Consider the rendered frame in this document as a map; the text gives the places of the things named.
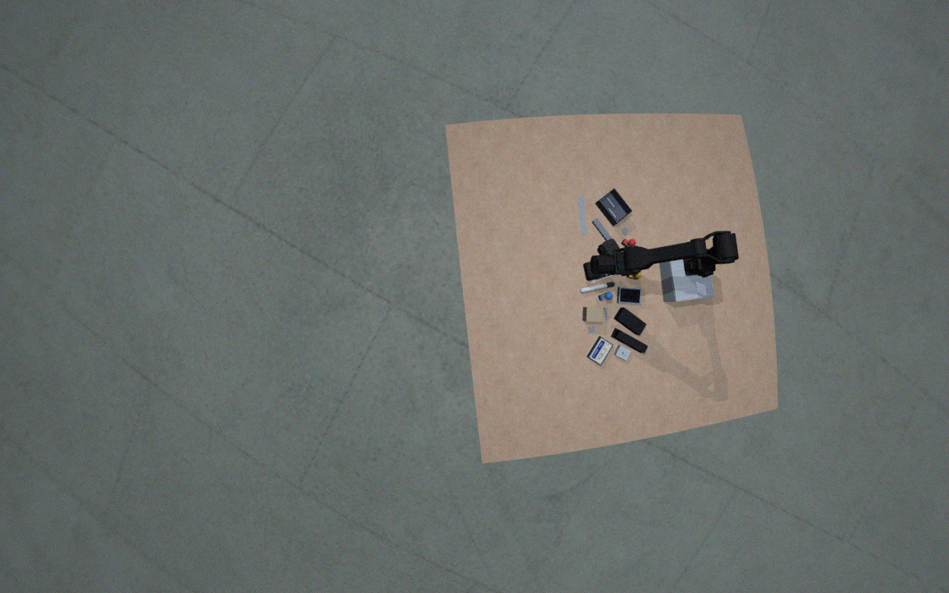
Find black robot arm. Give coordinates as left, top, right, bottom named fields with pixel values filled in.
left=590, top=231, right=739, bottom=278

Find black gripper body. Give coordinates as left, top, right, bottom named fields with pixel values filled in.
left=583, top=262, right=615, bottom=281

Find grey cylinder with black end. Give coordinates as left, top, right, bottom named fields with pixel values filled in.
left=580, top=282, right=615, bottom=293

